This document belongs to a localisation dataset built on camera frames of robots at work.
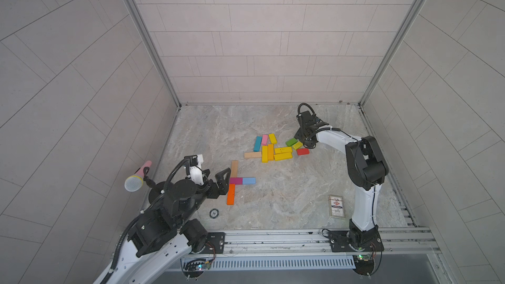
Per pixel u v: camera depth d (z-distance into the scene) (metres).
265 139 0.99
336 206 0.79
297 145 0.97
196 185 0.55
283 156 0.94
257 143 0.99
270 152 0.95
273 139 0.99
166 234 0.43
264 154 0.94
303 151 0.97
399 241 0.74
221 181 0.56
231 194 0.82
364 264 0.69
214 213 0.79
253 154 0.94
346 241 0.71
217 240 0.72
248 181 0.86
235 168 0.89
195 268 0.65
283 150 0.96
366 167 0.52
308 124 0.78
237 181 0.87
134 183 0.60
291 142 0.98
